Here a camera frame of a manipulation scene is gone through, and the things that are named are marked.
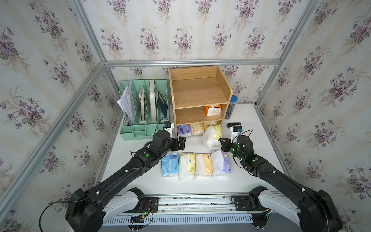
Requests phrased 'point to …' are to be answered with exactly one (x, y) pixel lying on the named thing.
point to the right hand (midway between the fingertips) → (220, 139)
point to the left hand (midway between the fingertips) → (181, 138)
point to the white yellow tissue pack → (211, 135)
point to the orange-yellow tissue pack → (204, 164)
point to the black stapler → (230, 124)
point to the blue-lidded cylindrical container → (231, 108)
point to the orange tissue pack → (213, 110)
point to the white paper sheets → (127, 101)
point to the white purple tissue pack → (221, 164)
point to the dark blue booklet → (162, 104)
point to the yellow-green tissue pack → (187, 165)
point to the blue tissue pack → (170, 164)
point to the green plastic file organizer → (145, 105)
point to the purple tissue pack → (184, 130)
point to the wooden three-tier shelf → (200, 95)
